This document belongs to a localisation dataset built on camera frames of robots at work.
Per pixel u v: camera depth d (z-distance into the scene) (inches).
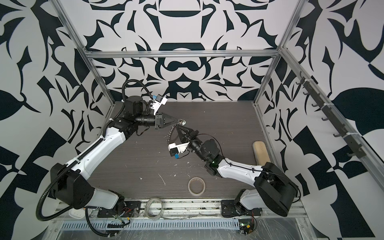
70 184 16.0
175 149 24.5
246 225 28.1
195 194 30.8
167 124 26.4
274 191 16.7
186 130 27.4
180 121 27.9
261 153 35.8
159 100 25.4
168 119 26.4
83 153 17.8
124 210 28.5
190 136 25.0
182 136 25.5
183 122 28.1
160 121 24.6
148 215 28.2
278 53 35.5
